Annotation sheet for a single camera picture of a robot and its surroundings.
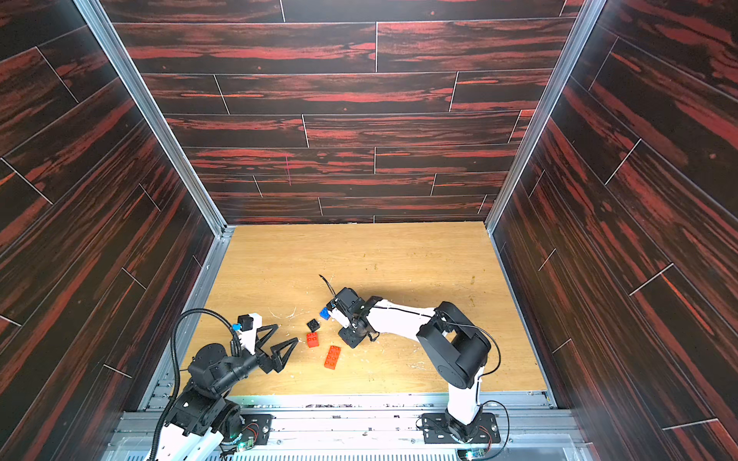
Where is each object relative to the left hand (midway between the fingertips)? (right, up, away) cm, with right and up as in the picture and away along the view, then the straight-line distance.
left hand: (288, 335), depth 75 cm
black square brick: (+4, -1, +16) cm, 16 cm away
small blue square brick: (+7, +2, +18) cm, 20 cm away
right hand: (+18, -3, +17) cm, 25 cm away
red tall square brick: (+4, -5, +11) cm, 13 cm away
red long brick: (+10, -9, +10) cm, 17 cm away
